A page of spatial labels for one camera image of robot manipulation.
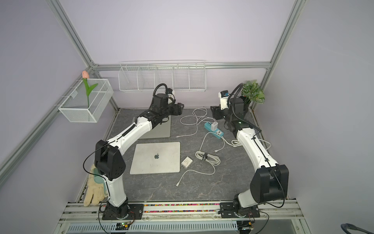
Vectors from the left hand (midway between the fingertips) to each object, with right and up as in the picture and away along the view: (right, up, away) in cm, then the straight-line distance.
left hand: (181, 105), depth 86 cm
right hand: (+20, 0, -4) cm, 21 cm away
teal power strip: (+19, -13, +22) cm, 31 cm away
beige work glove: (-47, -48, -5) cm, 67 cm away
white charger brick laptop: (+22, -13, +14) cm, 29 cm away
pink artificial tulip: (-54, +10, -2) cm, 55 cm away
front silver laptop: (-16, -33, +6) cm, 37 cm away
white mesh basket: (-58, -2, -6) cm, 58 cm away
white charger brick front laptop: (+3, -35, +3) cm, 35 cm away
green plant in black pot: (+45, +10, +6) cm, 46 cm away
